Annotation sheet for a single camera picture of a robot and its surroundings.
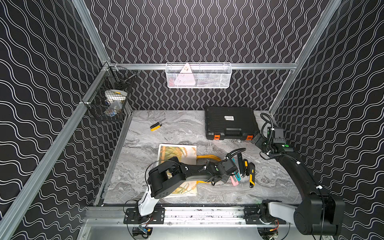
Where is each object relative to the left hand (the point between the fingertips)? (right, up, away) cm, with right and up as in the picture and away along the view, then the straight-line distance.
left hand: (225, 170), depth 87 cm
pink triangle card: (-23, +56, +3) cm, 60 cm away
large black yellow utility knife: (+15, -2, 0) cm, 16 cm away
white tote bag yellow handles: (-23, +8, +8) cm, 26 cm away
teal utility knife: (+1, +4, -18) cm, 19 cm away
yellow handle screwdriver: (-47, +24, +22) cm, 57 cm away
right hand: (+19, +17, -2) cm, 26 cm away
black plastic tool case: (+9, +29, +24) cm, 39 cm away
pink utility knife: (+5, -5, -2) cm, 7 cm away
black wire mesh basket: (-70, +59, +13) cm, 92 cm away
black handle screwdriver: (-46, +28, +26) cm, 60 cm away
